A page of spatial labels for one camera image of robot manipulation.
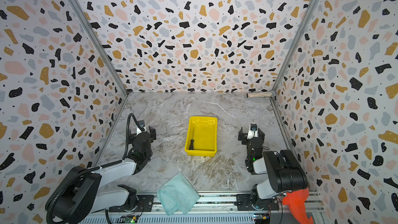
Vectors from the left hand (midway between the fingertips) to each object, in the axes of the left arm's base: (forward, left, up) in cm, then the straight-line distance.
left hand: (139, 127), depth 85 cm
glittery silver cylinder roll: (+37, -80, -13) cm, 89 cm away
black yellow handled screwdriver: (-5, -28, -13) cm, 31 cm away
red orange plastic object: (-35, -77, -8) cm, 85 cm away
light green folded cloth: (-30, -22, -13) cm, 39 cm away
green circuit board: (-40, -1, -14) cm, 42 cm away
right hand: (+2, -62, -3) cm, 62 cm away
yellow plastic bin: (+6, -35, -15) cm, 38 cm away
